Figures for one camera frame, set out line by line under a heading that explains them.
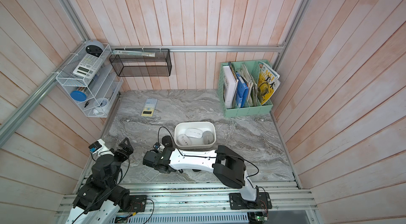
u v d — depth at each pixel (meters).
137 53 0.91
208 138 0.93
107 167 0.53
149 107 1.11
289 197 0.77
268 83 1.01
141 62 1.05
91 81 0.74
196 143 0.93
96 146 0.59
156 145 0.73
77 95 0.76
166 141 0.94
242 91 0.95
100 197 0.50
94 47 0.80
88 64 0.78
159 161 0.56
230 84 0.90
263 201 0.73
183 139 0.93
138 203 0.73
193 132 0.96
